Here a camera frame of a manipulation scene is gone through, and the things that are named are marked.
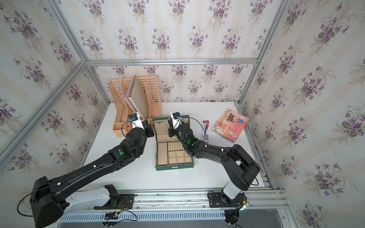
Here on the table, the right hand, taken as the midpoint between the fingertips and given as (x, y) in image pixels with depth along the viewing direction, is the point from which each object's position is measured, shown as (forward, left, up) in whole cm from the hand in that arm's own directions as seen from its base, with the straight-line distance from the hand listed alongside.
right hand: (170, 120), depth 82 cm
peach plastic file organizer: (+34, +42, -3) cm, 54 cm away
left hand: (-6, +9, +7) cm, 13 cm away
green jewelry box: (-13, +1, -16) cm, 21 cm away
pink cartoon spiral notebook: (+12, -42, -20) cm, 49 cm away
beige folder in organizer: (+19, +25, -1) cm, 32 cm away
